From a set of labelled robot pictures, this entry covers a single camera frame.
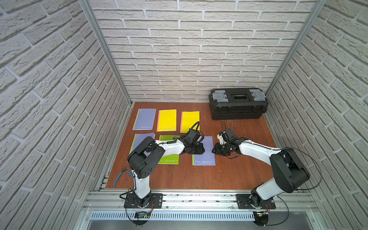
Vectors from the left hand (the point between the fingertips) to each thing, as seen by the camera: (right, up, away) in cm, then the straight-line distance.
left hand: (205, 149), depth 91 cm
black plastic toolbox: (+24, +31, +7) cm, 39 cm away
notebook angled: (-18, +7, -30) cm, 35 cm away
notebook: (-11, +19, +17) cm, 28 cm away
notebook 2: (+2, -6, +1) cm, 6 cm away
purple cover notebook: (-45, +19, +19) cm, 53 cm away
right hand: (+6, -1, 0) cm, 6 cm away
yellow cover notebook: (-28, +18, +17) cm, 37 cm away
